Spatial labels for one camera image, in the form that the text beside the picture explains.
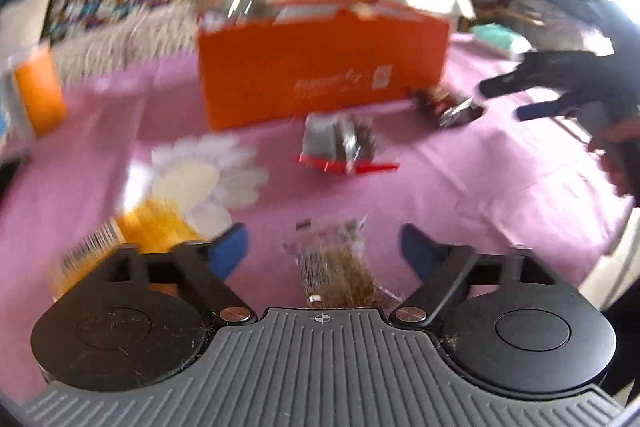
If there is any clear brown snack packet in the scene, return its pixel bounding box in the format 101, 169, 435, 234
283, 219, 400, 312

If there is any silver orange snack bag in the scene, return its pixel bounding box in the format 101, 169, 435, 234
198, 0, 280, 30

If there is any person right hand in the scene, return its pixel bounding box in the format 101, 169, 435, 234
588, 115, 639, 207

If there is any yellow orange snack packet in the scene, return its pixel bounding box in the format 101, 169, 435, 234
50, 198, 208, 301

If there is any pink floral tablecloth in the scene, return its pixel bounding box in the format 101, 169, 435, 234
1, 54, 629, 402

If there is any teal tissue pack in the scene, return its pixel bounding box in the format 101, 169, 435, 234
471, 23, 534, 58

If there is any dark brown snack packet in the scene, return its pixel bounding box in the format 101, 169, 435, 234
409, 86, 485, 129

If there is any clear red edged snack packet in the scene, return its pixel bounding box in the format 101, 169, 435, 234
296, 114, 399, 176

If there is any orange cardboard box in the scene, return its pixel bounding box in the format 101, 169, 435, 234
198, 0, 450, 131

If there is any orange cylindrical cup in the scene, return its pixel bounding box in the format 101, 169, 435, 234
12, 46, 66, 138

